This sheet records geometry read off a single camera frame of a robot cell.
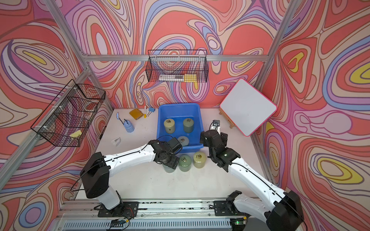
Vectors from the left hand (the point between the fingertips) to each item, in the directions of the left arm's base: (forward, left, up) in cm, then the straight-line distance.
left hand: (173, 162), depth 83 cm
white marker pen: (+43, +26, -5) cm, 51 cm away
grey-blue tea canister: (-2, +3, -4) cm, 5 cm away
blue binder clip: (+49, +22, -5) cm, 54 cm away
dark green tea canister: (0, -7, +1) cm, 7 cm away
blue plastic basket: (+43, +9, -1) cm, 44 cm away
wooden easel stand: (+30, -42, -2) cm, 52 cm away
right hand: (+10, -23, +13) cm, 28 cm away
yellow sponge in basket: (+6, +48, +20) cm, 53 cm away
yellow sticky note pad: (+44, +33, -4) cm, 55 cm away
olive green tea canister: (+28, -9, 0) cm, 30 cm away
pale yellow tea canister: (+26, +4, +2) cm, 26 cm away
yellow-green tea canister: (+1, -15, +1) cm, 15 cm away
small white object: (+18, +41, -5) cm, 45 cm away
